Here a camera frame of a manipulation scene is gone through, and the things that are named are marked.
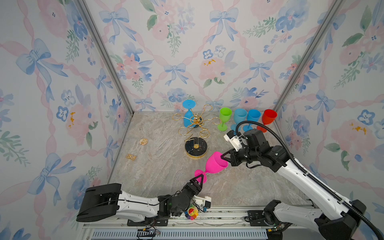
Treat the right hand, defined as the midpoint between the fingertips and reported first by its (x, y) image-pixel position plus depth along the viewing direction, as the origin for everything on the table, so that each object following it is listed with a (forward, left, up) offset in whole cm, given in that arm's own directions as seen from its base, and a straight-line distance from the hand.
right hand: (221, 156), depth 71 cm
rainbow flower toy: (-20, +14, -21) cm, 33 cm away
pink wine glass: (-6, +4, +4) cm, 8 cm away
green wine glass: (+35, -7, -9) cm, 36 cm away
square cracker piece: (+10, +53, -21) cm, 58 cm away
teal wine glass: (+34, -16, -7) cm, 38 cm away
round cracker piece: (+23, +49, -22) cm, 58 cm away
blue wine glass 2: (+19, +16, +6) cm, 26 cm away
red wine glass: (+33, -35, -8) cm, 49 cm away
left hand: (-5, +11, -8) cm, 15 cm away
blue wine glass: (+35, -25, -8) cm, 43 cm away
